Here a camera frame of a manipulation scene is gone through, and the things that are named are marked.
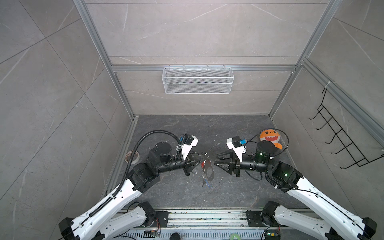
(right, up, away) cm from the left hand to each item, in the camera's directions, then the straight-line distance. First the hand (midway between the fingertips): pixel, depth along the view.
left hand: (205, 155), depth 59 cm
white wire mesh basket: (-3, +44, +42) cm, 61 cm away
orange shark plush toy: (+47, +6, +38) cm, 61 cm away
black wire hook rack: (+63, +1, +3) cm, 63 cm away
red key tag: (-1, -4, +1) cm, 4 cm away
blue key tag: (+3, -22, +27) cm, 35 cm away
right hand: (+4, -2, +1) cm, 5 cm away
